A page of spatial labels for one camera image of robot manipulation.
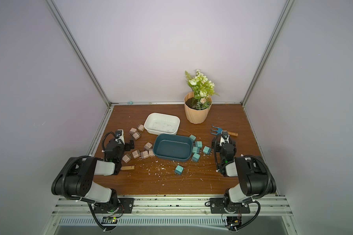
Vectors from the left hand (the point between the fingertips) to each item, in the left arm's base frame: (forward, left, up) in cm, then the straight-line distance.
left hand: (126, 135), depth 92 cm
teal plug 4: (-7, -52, -6) cm, 53 cm away
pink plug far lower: (+4, -4, -6) cm, 9 cm away
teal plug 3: (-6, -45, -6) cm, 46 cm away
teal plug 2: (-2, -47, -6) cm, 48 cm away
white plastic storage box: (+15, -21, -7) cm, 27 cm away
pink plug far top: (+10, -6, -6) cm, 14 cm away
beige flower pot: (+14, -44, +4) cm, 47 cm away
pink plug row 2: (-10, -13, -6) cm, 17 cm away
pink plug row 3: (-9, -17, -5) cm, 20 cm away
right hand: (0, -62, 0) cm, 62 cm away
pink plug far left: (+7, -1, -6) cm, 9 cm away
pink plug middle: (-4, -14, -5) cm, 15 cm away
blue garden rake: (+11, -63, -9) cm, 65 cm away
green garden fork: (-18, -4, -8) cm, 20 cm away
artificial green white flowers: (+21, -49, +20) cm, 57 cm away
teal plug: (+2, -43, -6) cm, 44 cm away
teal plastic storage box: (-4, -30, -8) cm, 31 cm away
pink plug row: (-13, -2, -6) cm, 14 cm away
